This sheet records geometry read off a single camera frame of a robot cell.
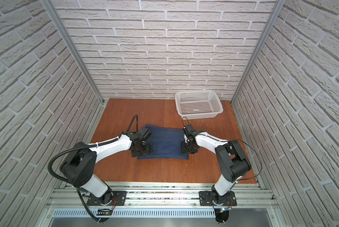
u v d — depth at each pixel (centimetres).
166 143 91
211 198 67
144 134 72
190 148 78
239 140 49
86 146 48
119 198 73
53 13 71
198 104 118
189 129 76
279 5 69
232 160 47
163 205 73
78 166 44
